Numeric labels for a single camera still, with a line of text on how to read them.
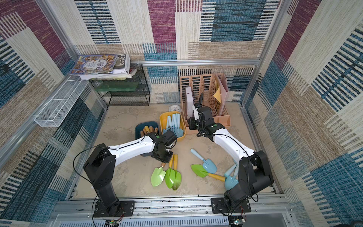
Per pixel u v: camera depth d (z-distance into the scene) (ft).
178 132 3.32
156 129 3.26
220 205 2.43
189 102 3.09
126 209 2.40
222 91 2.90
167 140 2.37
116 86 3.13
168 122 3.44
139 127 3.26
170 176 2.68
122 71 2.66
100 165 1.53
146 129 3.26
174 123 3.37
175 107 3.78
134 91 3.15
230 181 2.69
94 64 2.67
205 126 2.14
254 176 1.43
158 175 2.66
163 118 3.54
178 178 2.69
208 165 2.85
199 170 2.81
